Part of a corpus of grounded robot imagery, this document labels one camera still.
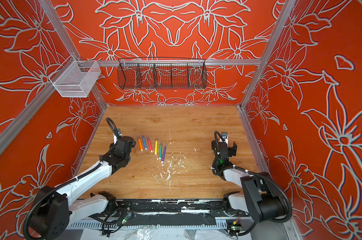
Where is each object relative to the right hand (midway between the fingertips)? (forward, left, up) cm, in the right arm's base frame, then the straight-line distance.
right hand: (224, 139), depth 88 cm
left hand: (-3, +62, +4) cm, 62 cm away
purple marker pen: (-4, +37, -9) cm, 39 cm away
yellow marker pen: (0, +43, -8) cm, 44 cm away
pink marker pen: (+1, +47, -8) cm, 47 cm away
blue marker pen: (+3, +51, -9) cm, 51 cm away
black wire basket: (+40, +38, +21) cm, 59 cm away
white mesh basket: (+33, +93, +23) cm, 101 cm away
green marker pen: (-3, +40, -8) cm, 40 cm away
